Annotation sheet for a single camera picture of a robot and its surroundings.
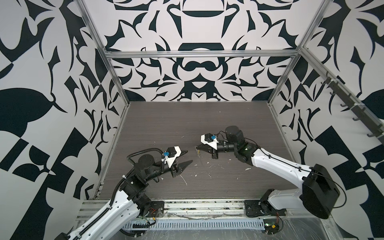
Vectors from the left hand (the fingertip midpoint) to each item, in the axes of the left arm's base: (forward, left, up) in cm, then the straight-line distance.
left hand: (189, 152), depth 66 cm
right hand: (+5, -4, -4) cm, 8 cm away
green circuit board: (-26, -38, -26) cm, 52 cm away
